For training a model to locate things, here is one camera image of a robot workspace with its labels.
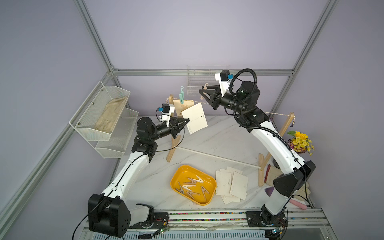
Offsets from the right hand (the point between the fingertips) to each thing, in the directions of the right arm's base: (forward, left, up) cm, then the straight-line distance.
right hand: (202, 92), depth 64 cm
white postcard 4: (-15, -18, -48) cm, 53 cm away
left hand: (-7, +7, -11) cm, 15 cm away
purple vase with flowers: (-11, -50, -24) cm, 57 cm away
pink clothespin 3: (-23, +6, -46) cm, 52 cm away
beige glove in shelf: (+3, +50, -17) cm, 53 cm away
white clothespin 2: (-21, +1, -47) cm, 51 cm away
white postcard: (-24, -21, -47) cm, 57 cm away
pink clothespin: (-27, -1, -46) cm, 54 cm away
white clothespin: (-25, +9, -47) cm, 54 cm away
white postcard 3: (-31, -15, -47) cm, 59 cm away
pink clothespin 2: (-29, +7, -46) cm, 55 cm away
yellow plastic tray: (-24, +3, -47) cm, 53 cm away
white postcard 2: (-23, -12, -47) cm, 54 cm away
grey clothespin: (-27, +12, -46) cm, 55 cm away
